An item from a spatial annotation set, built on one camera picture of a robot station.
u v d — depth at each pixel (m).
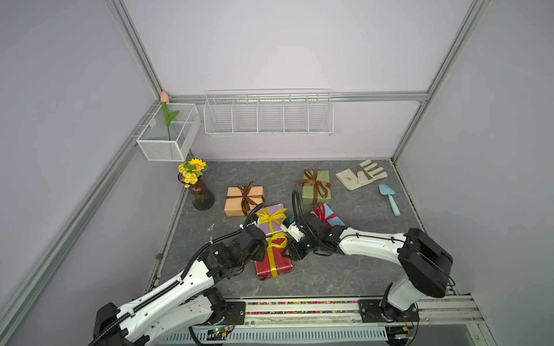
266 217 0.89
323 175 1.06
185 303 0.59
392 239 0.50
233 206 0.97
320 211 0.91
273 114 1.00
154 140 0.79
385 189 1.06
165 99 0.89
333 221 0.89
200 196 0.97
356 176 1.12
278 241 0.83
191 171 0.84
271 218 0.89
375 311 0.74
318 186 1.02
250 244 0.55
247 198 0.97
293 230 0.77
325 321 0.74
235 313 0.74
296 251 0.72
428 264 0.44
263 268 0.77
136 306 0.41
